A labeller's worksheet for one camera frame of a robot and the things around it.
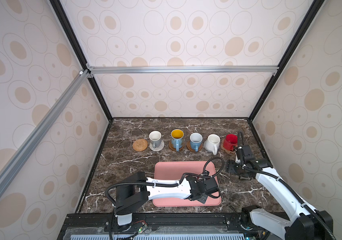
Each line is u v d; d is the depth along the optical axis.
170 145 1.02
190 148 1.01
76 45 0.80
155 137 1.00
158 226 0.73
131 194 0.45
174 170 0.90
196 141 0.96
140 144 1.03
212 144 0.95
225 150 1.00
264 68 0.90
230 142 1.02
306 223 0.38
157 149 1.02
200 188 0.59
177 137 0.95
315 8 0.68
